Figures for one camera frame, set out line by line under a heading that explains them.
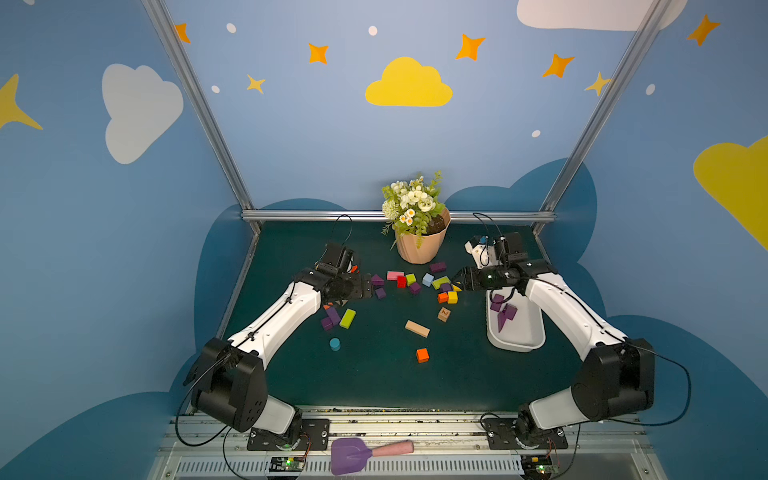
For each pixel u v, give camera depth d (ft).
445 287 3.30
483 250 2.50
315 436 2.46
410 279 3.41
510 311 3.05
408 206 2.97
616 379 1.40
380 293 3.32
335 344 2.87
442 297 3.23
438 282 3.41
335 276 2.12
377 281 3.37
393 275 3.43
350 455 2.35
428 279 3.41
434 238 3.29
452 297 3.23
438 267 3.55
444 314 3.10
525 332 2.99
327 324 3.03
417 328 3.05
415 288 3.32
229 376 1.49
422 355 2.83
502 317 3.06
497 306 3.22
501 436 2.45
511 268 2.12
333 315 3.13
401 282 3.35
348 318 3.12
